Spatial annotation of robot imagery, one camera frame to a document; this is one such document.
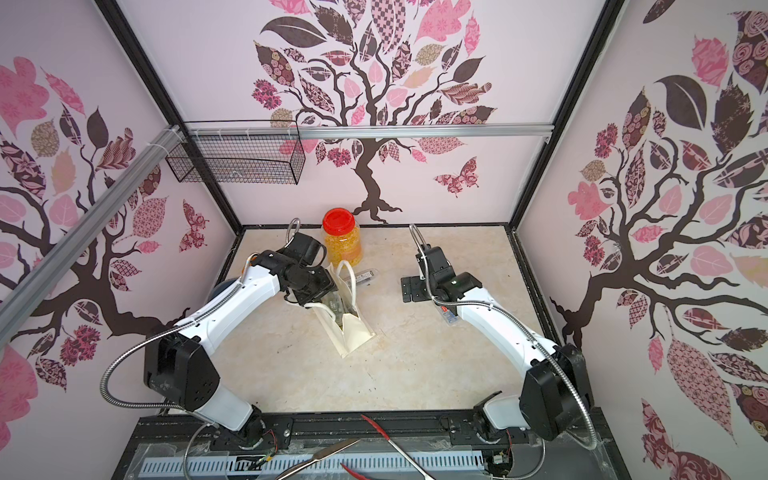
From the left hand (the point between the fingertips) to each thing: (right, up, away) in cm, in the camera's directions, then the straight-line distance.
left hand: (332, 298), depth 83 cm
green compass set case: (0, -2, +5) cm, 6 cm away
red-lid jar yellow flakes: (0, +18, +16) cm, 24 cm away
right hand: (+25, +4, +1) cm, 25 cm away
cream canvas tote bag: (+4, -10, +1) cm, 11 cm away
